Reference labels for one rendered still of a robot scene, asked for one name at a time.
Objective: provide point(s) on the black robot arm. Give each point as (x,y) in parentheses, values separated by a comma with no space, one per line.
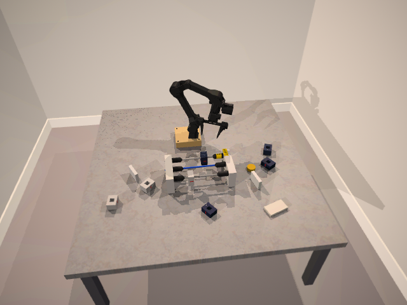
(216,99)

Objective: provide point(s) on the yellow round disc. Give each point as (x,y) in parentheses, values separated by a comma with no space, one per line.
(251,167)

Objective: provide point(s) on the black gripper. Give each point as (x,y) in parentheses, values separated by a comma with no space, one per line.
(201,121)

